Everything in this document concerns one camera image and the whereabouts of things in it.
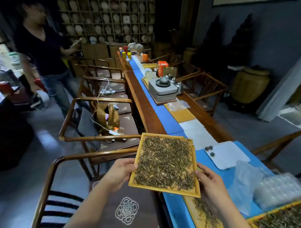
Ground person's left hand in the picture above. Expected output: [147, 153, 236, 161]
[101, 158, 139, 193]

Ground person's right hand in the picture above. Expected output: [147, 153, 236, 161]
[195, 162, 232, 212]

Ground square wooden tray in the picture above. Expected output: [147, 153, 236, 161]
[128, 132, 202, 199]

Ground large clear plastic bag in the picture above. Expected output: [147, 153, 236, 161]
[227, 160, 271, 216]

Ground rectangular wooden tray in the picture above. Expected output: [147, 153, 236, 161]
[183, 196, 224, 228]

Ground deep wooden tray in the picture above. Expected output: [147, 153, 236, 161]
[247, 200, 301, 228]

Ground person's right forearm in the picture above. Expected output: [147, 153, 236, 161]
[211, 195, 251, 228]

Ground person's left forearm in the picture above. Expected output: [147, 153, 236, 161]
[63, 181, 123, 228]

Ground white rectangular plate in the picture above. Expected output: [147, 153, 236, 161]
[204, 141, 251, 170]

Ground brown patterned seat cushion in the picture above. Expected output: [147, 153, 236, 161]
[93, 159, 165, 228]
[98, 81, 126, 94]
[98, 94, 132, 115]
[77, 114, 141, 152]

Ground wooden armchair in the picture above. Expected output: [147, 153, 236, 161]
[251, 130, 301, 173]
[77, 75, 132, 116]
[59, 96, 142, 165]
[175, 71, 229, 117]
[30, 147, 165, 228]
[169, 61, 202, 78]

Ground large blue mat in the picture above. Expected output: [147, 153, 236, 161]
[162, 140, 301, 228]

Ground white table mat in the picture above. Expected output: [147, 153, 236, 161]
[183, 127, 219, 151]
[178, 118, 205, 132]

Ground brown dotted leather handbag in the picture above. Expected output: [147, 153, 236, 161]
[91, 101, 120, 136]

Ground short blue mat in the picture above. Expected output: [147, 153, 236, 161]
[169, 131, 188, 139]

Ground clear plastic blister tray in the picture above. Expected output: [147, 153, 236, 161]
[253, 173, 301, 210]

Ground long blue table runner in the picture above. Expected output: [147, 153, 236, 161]
[129, 57, 184, 135]

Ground small yellow bamboo board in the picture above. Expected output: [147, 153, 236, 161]
[164, 103, 196, 123]

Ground small clear plastic bag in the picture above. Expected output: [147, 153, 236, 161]
[166, 100, 190, 112]

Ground grey stone tea box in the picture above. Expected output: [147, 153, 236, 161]
[148, 77, 178, 103]

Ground large woven jar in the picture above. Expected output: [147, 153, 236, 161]
[230, 67, 270, 105]

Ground orange box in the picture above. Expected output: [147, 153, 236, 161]
[157, 60, 169, 77]

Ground white curtain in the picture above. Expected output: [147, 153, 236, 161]
[256, 60, 301, 122]

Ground wooden shelf of tea cakes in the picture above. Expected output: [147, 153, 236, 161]
[56, 0, 156, 45]

